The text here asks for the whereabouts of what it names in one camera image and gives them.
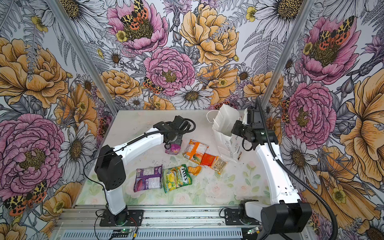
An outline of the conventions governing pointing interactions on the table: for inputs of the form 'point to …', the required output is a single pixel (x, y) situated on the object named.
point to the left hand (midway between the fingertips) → (171, 140)
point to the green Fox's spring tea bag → (175, 177)
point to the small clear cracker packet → (219, 165)
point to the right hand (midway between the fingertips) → (234, 131)
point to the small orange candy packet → (194, 170)
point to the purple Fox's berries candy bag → (148, 178)
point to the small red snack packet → (207, 159)
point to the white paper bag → (231, 145)
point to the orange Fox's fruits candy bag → (194, 150)
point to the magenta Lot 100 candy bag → (175, 149)
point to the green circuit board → (120, 233)
